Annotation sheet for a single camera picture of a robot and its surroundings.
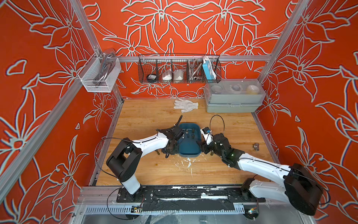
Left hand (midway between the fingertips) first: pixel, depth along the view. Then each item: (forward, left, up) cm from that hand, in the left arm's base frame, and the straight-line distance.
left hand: (174, 151), depth 88 cm
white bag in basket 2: (+40, 0, +30) cm, 50 cm away
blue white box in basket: (+40, -21, +33) cm, 55 cm away
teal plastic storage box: (+3, -9, 0) cm, 10 cm away
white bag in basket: (+38, +7, +31) cm, 49 cm away
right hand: (+4, -14, +10) cm, 18 cm away
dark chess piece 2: (+11, -9, 0) cm, 15 cm away
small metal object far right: (+7, -54, 0) cm, 54 cm away
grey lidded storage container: (+44, -44, +11) cm, 63 cm away
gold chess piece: (+15, -8, 0) cm, 17 cm away
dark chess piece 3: (+11, -12, 0) cm, 17 cm away
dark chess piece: (+16, -12, +1) cm, 20 cm away
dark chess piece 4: (-1, +11, 0) cm, 11 cm away
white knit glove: (+40, -7, 0) cm, 41 cm away
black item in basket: (+40, +18, +27) cm, 52 cm away
